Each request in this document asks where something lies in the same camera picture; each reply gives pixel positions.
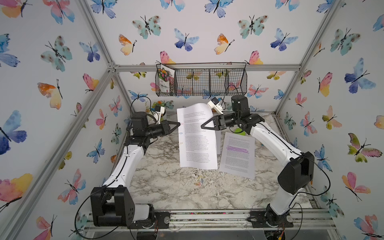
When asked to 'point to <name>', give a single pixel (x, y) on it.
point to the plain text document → (197, 145)
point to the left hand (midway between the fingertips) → (180, 123)
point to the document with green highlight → (218, 135)
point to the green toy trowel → (239, 131)
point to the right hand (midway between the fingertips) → (204, 127)
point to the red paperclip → (199, 184)
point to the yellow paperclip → (181, 143)
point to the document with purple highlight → (238, 155)
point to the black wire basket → (206, 79)
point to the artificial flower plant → (168, 104)
